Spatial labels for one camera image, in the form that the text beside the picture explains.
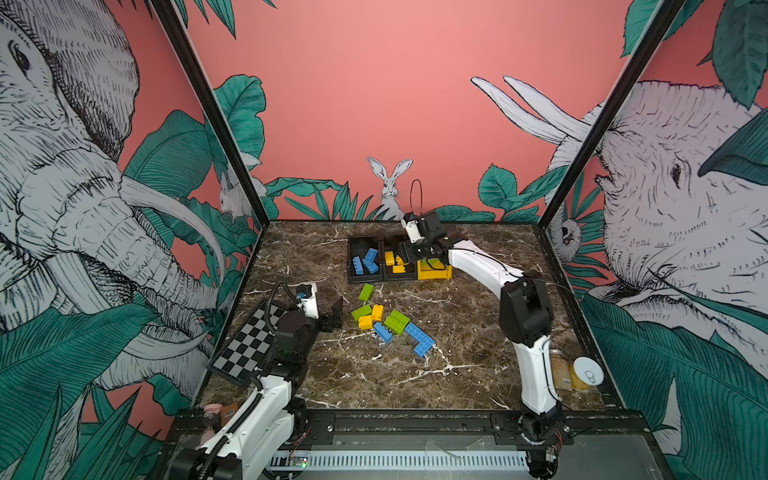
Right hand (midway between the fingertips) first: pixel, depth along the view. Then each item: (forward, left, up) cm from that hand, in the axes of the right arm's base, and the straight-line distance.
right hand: (400, 244), depth 95 cm
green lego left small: (-18, +12, -12) cm, 25 cm away
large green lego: (-21, +1, -13) cm, 25 cm away
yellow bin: (-5, -8, -8) cm, 13 cm away
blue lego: (-25, +5, -12) cm, 28 cm away
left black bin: (+9, +16, -12) cm, 22 cm away
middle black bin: (+11, +3, -13) cm, 17 cm away
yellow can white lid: (-37, -50, -9) cm, 63 cm away
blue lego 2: (-2, +15, -12) cm, 19 cm away
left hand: (-19, +21, +1) cm, 28 cm away
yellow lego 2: (+4, +4, -12) cm, 13 cm away
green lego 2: (-11, -9, +4) cm, 15 cm away
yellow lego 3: (-2, +1, -12) cm, 12 cm away
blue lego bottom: (+2, +11, -9) cm, 14 cm away
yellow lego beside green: (-19, +7, -12) cm, 23 cm away
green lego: (-10, +12, -14) cm, 21 cm away
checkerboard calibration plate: (-32, +45, -11) cm, 56 cm away
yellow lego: (-22, +11, -12) cm, 27 cm away
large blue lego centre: (-28, -7, -13) cm, 32 cm away
